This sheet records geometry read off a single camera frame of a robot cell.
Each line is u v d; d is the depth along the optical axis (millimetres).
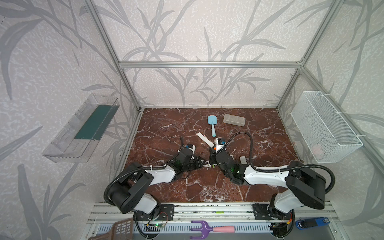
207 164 876
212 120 1122
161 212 726
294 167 468
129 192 432
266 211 734
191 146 839
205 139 1021
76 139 645
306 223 666
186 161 696
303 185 433
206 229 693
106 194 419
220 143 710
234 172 634
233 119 1091
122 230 696
